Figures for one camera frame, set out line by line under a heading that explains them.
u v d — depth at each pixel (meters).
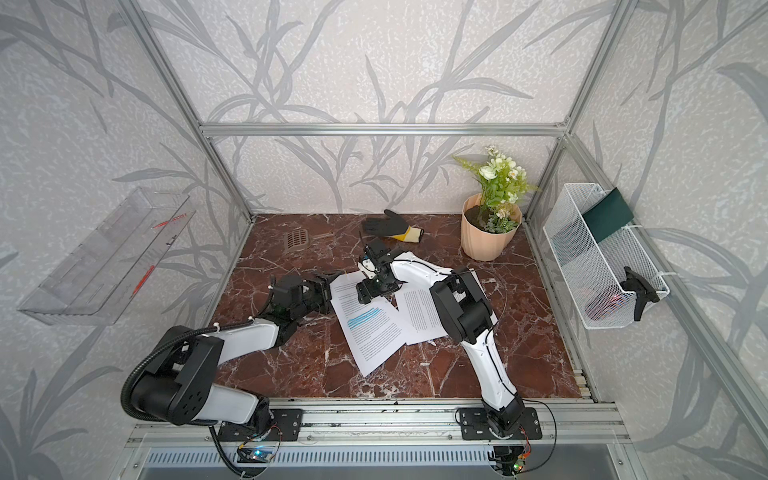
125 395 0.41
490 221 0.97
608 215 0.70
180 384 0.43
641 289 0.57
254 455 0.70
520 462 0.69
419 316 0.94
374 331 0.90
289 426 0.74
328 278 0.81
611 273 0.60
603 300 0.63
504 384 0.62
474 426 0.74
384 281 0.83
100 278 0.66
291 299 0.71
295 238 1.12
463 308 0.56
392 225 1.16
